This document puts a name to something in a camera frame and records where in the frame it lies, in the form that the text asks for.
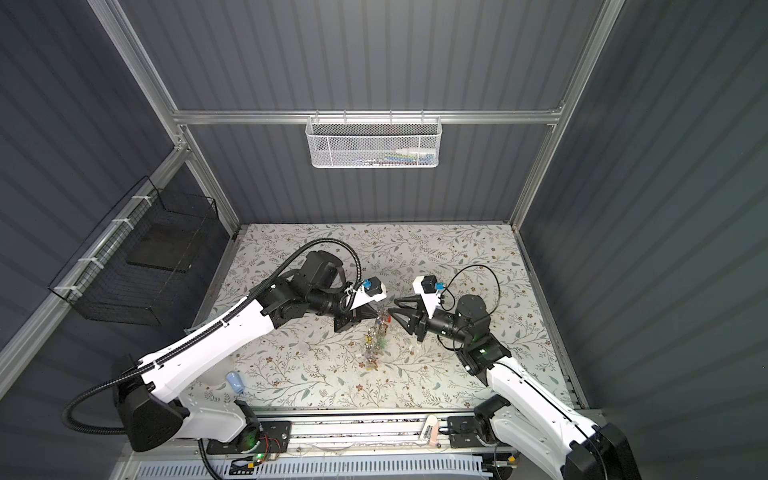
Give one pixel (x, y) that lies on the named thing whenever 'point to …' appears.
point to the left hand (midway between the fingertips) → (376, 310)
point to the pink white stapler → (430, 433)
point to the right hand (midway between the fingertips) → (397, 310)
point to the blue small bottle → (235, 382)
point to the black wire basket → (153, 265)
